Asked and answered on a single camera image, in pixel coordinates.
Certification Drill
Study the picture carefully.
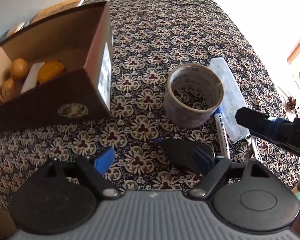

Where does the orange fruit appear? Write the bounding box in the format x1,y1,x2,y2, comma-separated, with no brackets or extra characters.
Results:
38,60,67,84

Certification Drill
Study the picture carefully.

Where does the blue marker pen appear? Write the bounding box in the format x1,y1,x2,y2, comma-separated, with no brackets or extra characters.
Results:
213,106,231,159

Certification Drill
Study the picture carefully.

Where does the brown cardboard box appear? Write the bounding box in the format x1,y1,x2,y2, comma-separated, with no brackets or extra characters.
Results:
0,1,114,132

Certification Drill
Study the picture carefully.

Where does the floral patterned tablecloth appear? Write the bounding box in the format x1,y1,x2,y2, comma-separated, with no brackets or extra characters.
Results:
0,0,300,210

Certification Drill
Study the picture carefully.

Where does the pine cone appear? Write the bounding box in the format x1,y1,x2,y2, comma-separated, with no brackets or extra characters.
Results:
285,95,297,111

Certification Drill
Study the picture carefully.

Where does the silver metal object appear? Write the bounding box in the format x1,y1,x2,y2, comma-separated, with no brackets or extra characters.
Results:
247,134,262,162

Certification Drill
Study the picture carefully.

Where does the black teardrop-shaped object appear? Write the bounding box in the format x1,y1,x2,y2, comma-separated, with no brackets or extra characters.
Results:
157,138,215,173

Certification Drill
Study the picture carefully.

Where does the wooden board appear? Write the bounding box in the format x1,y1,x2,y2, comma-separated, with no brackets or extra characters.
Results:
29,0,86,24

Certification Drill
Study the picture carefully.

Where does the wooden frame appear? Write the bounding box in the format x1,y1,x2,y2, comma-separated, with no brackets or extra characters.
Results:
287,26,300,63

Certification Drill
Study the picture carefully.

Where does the clear plastic case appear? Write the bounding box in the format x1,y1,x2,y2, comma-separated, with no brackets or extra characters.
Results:
209,57,250,142

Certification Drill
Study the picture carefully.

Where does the white flat box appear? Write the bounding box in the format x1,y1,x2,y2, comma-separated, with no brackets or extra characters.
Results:
20,62,46,94

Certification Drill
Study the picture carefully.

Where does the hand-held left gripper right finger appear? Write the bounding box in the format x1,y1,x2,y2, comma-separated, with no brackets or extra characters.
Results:
187,148,273,200

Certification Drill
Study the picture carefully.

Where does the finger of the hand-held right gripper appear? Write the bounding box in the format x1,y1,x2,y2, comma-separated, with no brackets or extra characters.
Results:
235,107,300,161

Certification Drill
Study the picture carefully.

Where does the wooden gourd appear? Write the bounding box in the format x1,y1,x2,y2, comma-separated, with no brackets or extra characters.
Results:
0,58,30,103

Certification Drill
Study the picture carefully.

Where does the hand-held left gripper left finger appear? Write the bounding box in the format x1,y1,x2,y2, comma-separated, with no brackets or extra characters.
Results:
39,146,120,200

